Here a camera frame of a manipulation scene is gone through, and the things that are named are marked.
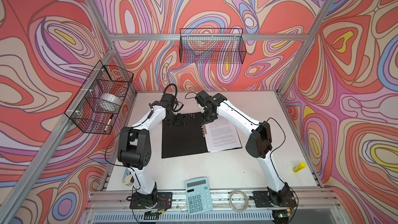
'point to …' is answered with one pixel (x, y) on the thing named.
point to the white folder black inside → (184, 140)
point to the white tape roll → (110, 97)
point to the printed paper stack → (222, 135)
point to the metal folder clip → (204, 129)
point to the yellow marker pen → (300, 166)
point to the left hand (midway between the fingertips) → (180, 122)
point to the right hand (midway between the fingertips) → (205, 124)
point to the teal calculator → (198, 195)
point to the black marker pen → (108, 123)
